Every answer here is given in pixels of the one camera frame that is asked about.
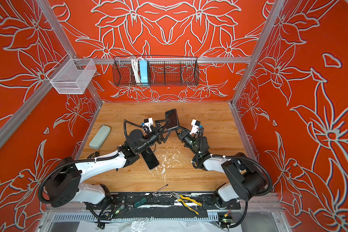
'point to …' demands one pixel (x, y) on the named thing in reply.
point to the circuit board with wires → (226, 221)
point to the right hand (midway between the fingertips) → (172, 124)
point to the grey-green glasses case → (100, 137)
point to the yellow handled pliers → (180, 197)
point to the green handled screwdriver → (142, 201)
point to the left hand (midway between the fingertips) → (172, 124)
